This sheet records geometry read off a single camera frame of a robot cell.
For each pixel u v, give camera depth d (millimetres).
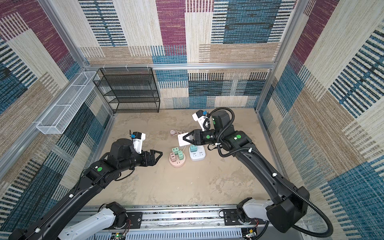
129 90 1089
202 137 604
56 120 708
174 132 1043
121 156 541
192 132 628
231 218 730
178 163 893
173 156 874
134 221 732
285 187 396
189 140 649
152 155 636
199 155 939
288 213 422
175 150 907
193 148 919
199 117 629
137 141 639
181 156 888
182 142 661
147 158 617
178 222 734
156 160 654
